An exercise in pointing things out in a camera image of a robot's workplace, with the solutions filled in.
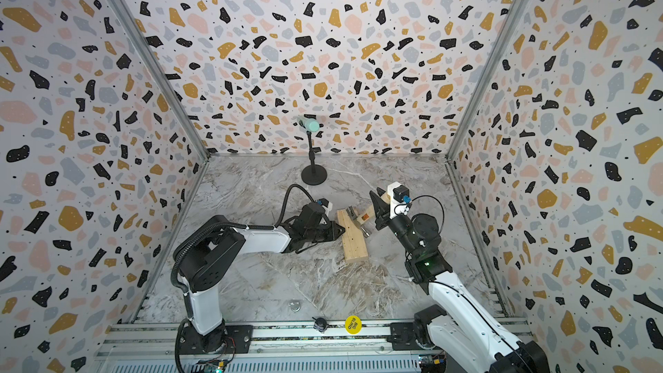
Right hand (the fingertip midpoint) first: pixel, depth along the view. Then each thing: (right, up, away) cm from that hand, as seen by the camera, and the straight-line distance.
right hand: (379, 193), depth 72 cm
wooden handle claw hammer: (-3, -8, +9) cm, 12 cm away
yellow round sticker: (-7, -39, +5) cm, 40 cm away
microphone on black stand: (-24, +6, +41) cm, 48 cm away
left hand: (-8, -15, +20) cm, 26 cm away
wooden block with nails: (-7, -17, +18) cm, 26 cm away
